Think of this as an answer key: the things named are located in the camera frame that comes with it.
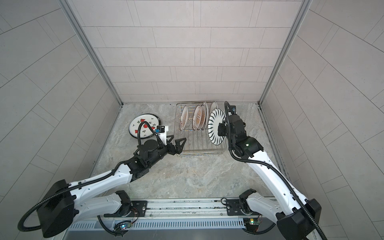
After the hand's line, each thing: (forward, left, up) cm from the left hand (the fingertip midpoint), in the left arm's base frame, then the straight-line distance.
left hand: (184, 137), depth 74 cm
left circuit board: (-35, +25, -16) cm, 46 cm away
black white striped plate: (+12, -17, +2) cm, 21 cm away
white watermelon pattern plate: (+25, +25, -19) cm, 40 cm away
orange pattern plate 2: (+18, -10, -5) cm, 21 cm away
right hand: (+7, -19, +5) cm, 21 cm away
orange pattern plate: (+23, -6, -13) cm, 27 cm away
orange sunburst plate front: (+25, +3, -16) cm, 29 cm away
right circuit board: (-33, -32, -19) cm, 50 cm away
